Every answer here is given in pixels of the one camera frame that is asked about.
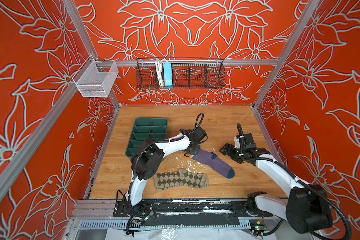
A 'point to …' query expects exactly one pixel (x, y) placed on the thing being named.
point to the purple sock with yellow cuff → (212, 160)
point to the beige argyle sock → (182, 178)
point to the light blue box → (168, 75)
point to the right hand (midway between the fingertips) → (222, 151)
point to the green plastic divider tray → (155, 129)
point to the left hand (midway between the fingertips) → (193, 149)
